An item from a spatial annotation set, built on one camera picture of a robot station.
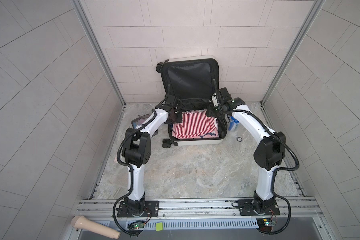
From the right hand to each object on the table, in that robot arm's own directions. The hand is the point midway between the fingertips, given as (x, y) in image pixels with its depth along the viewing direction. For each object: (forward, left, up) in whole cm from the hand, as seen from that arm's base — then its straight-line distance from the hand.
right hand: (207, 112), depth 89 cm
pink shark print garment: (-8, -4, -10) cm, 14 cm away
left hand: (+3, +15, -6) cm, 16 cm away
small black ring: (-9, -20, -17) cm, 28 cm away
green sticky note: (-52, +28, -15) cm, 61 cm away
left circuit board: (-51, +38, -14) cm, 65 cm away
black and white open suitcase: (+18, +8, +12) cm, 23 cm away
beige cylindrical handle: (-49, +61, -12) cm, 79 cm away
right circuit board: (-54, -21, -19) cm, 61 cm away
